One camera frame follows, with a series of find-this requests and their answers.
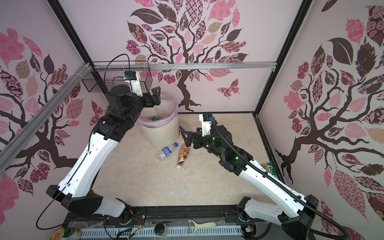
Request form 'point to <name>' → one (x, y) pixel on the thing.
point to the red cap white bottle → (180, 132)
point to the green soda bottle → (156, 118)
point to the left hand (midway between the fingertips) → (151, 90)
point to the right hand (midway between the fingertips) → (190, 129)
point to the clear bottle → (160, 110)
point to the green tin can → (62, 232)
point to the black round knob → (159, 229)
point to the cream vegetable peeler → (203, 224)
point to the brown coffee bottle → (183, 153)
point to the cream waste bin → (163, 137)
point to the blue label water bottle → (167, 151)
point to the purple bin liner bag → (171, 106)
